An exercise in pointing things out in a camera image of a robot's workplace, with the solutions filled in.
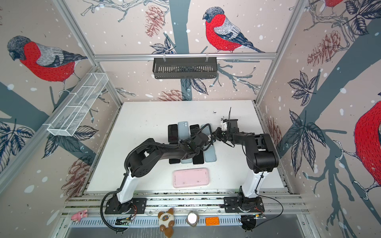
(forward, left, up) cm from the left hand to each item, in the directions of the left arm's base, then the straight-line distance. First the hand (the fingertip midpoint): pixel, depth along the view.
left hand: (197, 132), depth 94 cm
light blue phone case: (+7, +10, -8) cm, 15 cm away
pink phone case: (-27, +4, -5) cm, 27 cm away
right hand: (+1, -9, -4) cm, 10 cm away
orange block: (-46, -6, -6) cm, 47 cm away
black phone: (+4, +17, -7) cm, 19 cm away
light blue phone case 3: (-17, +7, -6) cm, 19 cm away
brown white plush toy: (-46, +16, -4) cm, 49 cm away
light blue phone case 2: (-9, -4, +16) cm, 19 cm away
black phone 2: (-15, 0, -7) cm, 17 cm away
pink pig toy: (-44, +59, -6) cm, 73 cm away
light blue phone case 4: (-14, -7, -5) cm, 16 cm away
